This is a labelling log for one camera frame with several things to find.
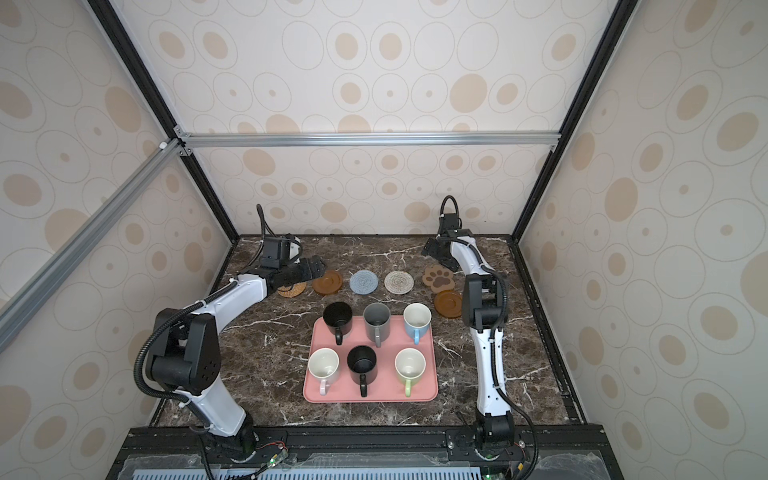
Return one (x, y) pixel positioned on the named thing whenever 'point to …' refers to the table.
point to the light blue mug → (417, 320)
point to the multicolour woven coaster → (398, 282)
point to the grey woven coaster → (363, 282)
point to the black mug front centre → (363, 366)
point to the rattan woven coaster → (292, 291)
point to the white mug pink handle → (323, 364)
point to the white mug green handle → (410, 364)
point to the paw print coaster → (438, 278)
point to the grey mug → (377, 320)
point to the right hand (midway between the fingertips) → (436, 254)
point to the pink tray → (387, 387)
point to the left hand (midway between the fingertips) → (322, 260)
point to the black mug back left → (338, 317)
